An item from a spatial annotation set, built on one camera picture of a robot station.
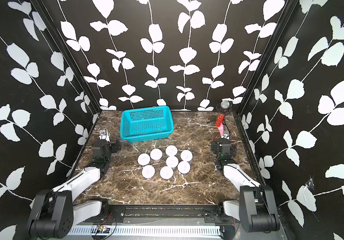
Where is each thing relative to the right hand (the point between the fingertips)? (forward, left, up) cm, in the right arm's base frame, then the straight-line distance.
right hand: (223, 139), depth 90 cm
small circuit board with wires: (-45, +64, -11) cm, 79 cm away
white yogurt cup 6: (-16, +24, -5) cm, 29 cm away
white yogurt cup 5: (-12, +31, -5) cm, 34 cm away
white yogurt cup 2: (-7, +41, -6) cm, 42 cm away
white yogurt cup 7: (-18, +44, -6) cm, 48 cm away
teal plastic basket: (+22, +54, -12) cm, 59 cm away
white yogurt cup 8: (-18, +34, -6) cm, 39 cm away
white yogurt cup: (-11, +48, -5) cm, 50 cm away
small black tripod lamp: (+15, 0, +14) cm, 20 cm away
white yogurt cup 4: (-8, +22, -5) cm, 24 cm away
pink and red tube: (+15, -1, -3) cm, 15 cm away
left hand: (-1, +69, +4) cm, 69 cm away
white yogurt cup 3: (-5, +32, -5) cm, 32 cm away
